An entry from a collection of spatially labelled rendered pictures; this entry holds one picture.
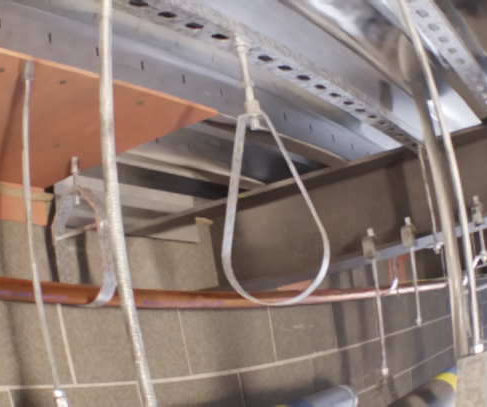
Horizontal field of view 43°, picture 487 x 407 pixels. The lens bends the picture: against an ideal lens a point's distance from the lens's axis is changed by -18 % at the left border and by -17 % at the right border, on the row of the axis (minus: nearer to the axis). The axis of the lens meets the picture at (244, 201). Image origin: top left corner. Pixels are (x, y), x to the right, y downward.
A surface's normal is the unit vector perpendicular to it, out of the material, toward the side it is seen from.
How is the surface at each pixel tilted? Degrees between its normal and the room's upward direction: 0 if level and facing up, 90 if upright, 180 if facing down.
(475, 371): 57
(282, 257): 90
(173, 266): 90
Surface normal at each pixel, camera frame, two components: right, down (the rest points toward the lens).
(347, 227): -0.53, -0.10
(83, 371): 0.83, -0.24
